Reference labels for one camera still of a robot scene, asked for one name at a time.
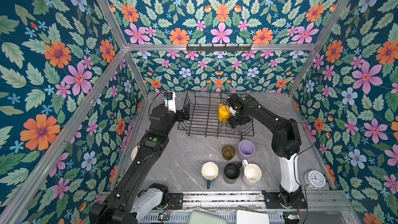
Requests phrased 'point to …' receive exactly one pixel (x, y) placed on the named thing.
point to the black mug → (231, 172)
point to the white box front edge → (247, 217)
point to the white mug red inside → (232, 111)
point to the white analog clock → (314, 179)
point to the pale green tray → (197, 217)
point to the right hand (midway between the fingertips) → (237, 123)
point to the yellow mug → (224, 113)
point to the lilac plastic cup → (246, 148)
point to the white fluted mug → (252, 172)
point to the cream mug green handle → (209, 171)
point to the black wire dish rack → (209, 116)
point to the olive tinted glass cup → (228, 152)
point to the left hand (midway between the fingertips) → (182, 98)
